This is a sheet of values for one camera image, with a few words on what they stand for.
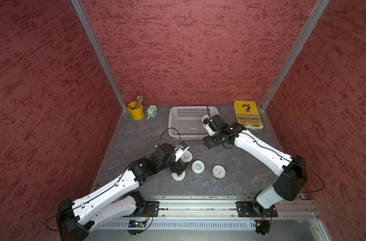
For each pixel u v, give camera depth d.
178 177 0.77
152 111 1.10
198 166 0.82
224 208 0.76
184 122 1.10
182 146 0.62
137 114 1.10
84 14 0.73
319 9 0.72
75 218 0.39
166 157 0.55
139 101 1.03
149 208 0.74
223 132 0.58
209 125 0.66
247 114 1.13
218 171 0.81
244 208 0.74
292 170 0.42
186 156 0.86
